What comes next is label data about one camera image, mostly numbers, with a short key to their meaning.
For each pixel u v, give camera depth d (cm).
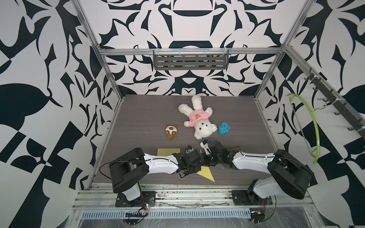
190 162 65
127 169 47
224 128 99
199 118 96
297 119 79
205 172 80
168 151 92
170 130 97
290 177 44
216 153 69
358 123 50
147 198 75
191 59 97
